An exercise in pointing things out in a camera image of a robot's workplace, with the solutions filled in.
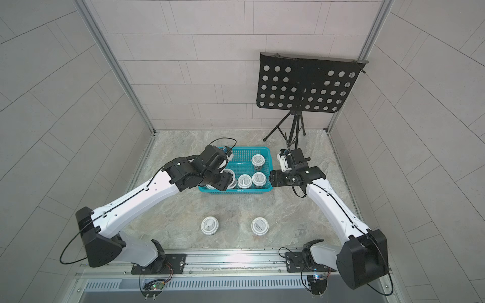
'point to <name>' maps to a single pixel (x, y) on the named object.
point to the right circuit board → (317, 283)
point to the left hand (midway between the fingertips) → (231, 177)
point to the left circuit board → (153, 288)
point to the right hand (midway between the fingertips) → (276, 176)
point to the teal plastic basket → (252, 171)
